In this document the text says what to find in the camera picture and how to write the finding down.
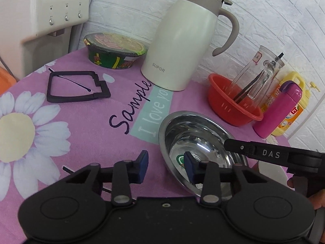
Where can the black rubber frame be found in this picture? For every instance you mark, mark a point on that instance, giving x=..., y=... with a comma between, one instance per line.
x=50, y=89

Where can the red plastic basket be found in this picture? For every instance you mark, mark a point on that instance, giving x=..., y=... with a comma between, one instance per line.
x=223, y=99

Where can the orange cloth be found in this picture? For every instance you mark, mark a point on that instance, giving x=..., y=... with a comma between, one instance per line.
x=6, y=80

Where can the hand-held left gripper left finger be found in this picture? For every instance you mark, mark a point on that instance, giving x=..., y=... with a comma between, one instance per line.
x=143, y=162

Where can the green instant noodle bowl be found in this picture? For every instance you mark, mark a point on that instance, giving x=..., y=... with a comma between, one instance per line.
x=111, y=56

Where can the pink water bottle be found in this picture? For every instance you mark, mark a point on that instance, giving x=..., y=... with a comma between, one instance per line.
x=274, y=111

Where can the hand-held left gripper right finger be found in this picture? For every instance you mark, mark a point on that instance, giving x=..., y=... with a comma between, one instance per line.
x=189, y=165

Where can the person's right hand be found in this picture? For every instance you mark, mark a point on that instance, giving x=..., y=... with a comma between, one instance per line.
x=297, y=183

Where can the black thin stick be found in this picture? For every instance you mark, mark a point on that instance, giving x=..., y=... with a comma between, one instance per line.
x=71, y=80

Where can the white thermos jug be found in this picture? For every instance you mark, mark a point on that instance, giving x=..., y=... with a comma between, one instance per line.
x=182, y=43

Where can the purple floral tablecloth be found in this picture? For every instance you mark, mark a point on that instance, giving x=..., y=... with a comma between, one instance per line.
x=76, y=137

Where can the stainless steel bowl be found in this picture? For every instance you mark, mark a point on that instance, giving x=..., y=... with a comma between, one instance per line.
x=193, y=134

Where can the glass pitcher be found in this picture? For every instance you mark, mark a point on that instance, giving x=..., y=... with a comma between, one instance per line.
x=269, y=81

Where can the yellow detergent bottle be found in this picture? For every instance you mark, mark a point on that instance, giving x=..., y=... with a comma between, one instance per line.
x=297, y=111

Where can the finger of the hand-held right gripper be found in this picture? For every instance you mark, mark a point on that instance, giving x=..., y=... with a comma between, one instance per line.
x=243, y=147

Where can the white water dispenser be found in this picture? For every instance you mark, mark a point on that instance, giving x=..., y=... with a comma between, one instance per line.
x=30, y=17

